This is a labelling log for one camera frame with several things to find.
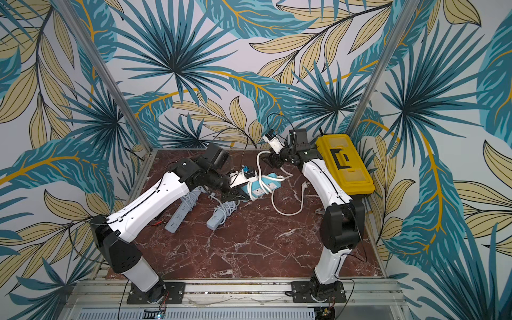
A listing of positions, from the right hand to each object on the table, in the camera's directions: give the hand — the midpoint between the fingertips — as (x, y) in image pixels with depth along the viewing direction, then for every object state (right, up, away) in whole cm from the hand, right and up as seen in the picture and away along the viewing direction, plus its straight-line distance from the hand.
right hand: (269, 152), depth 86 cm
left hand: (-9, -17, -16) cm, 25 cm away
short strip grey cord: (-19, -25, +3) cm, 31 cm away
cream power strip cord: (+19, -15, +17) cm, 30 cm away
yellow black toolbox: (+35, -1, +9) cm, 36 cm away
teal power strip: (-1, -12, -22) cm, 25 cm away
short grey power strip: (-22, -28, +2) cm, 36 cm away
